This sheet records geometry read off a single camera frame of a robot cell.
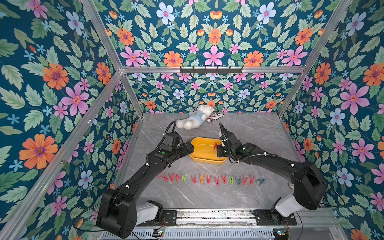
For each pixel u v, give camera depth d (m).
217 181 0.86
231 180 0.86
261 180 0.86
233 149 0.64
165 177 0.87
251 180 0.86
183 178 0.86
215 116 1.15
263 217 0.72
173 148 0.65
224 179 0.86
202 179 0.86
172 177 0.88
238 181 0.85
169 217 0.74
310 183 0.43
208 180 0.86
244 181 0.85
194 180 0.86
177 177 0.87
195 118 1.07
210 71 0.93
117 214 0.40
